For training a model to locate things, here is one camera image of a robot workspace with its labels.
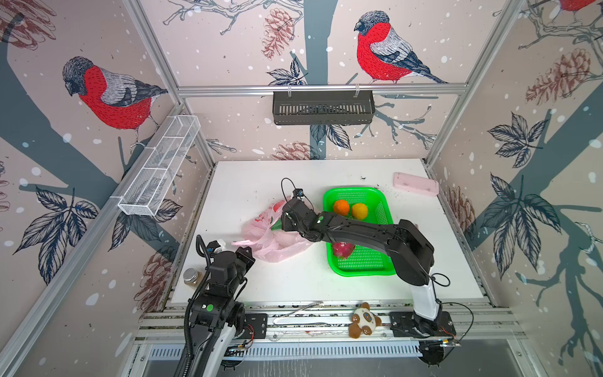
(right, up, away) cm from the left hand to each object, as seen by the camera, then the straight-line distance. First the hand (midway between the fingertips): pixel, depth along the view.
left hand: (251, 247), depth 77 cm
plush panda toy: (+37, -22, -5) cm, 43 cm away
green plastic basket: (+44, +13, +20) cm, 50 cm away
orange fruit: (+33, +11, +19) cm, 40 cm away
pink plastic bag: (+5, 0, +2) cm, 6 cm away
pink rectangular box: (+71, +21, +32) cm, 80 cm away
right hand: (+10, +7, +11) cm, 17 cm away
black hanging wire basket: (+26, +56, +26) cm, 67 cm away
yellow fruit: (+41, +10, +18) cm, 46 cm away
